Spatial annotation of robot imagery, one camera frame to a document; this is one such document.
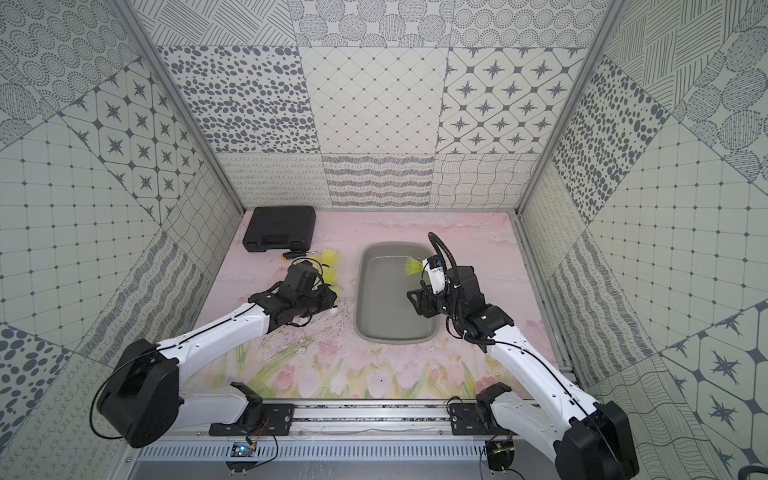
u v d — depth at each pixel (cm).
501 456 73
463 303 60
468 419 73
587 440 38
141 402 41
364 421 76
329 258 104
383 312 95
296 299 67
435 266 69
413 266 99
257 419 68
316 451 70
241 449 71
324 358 84
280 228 119
